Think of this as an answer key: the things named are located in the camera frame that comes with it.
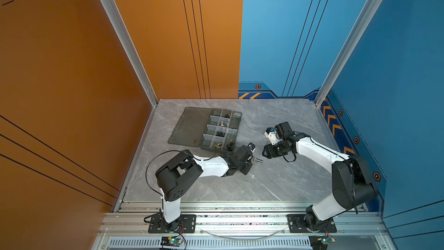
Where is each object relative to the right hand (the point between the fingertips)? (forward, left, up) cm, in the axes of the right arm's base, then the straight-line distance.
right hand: (265, 152), depth 90 cm
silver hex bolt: (-3, +2, -4) cm, 5 cm away
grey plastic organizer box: (+18, +32, -2) cm, 37 cm away
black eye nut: (+14, +25, -3) cm, 29 cm away
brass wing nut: (+7, +25, -2) cm, 26 cm away
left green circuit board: (-38, +43, -6) cm, 58 cm away
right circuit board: (-38, -18, -7) cm, 42 cm away
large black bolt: (+6, +19, -3) cm, 20 cm away
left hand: (-3, +9, -4) cm, 10 cm away
